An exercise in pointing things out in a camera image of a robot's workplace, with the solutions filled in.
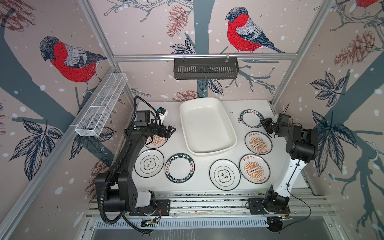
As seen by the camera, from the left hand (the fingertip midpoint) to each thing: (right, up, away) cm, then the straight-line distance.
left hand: (167, 125), depth 83 cm
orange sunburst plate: (+58, -13, +15) cm, 62 cm away
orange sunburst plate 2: (+51, -25, +3) cm, 57 cm away
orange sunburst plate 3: (-9, -12, +15) cm, 22 cm away
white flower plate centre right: (+33, -28, +1) cm, 44 cm away
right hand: (+65, +1, +23) cm, 69 cm away
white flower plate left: (-13, -24, +7) cm, 28 cm away
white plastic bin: (+24, -2, +21) cm, 32 cm away
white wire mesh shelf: (-33, +3, -12) cm, 36 cm away
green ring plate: (+59, +4, +29) cm, 66 cm away
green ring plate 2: (+7, -25, +3) cm, 26 cm away
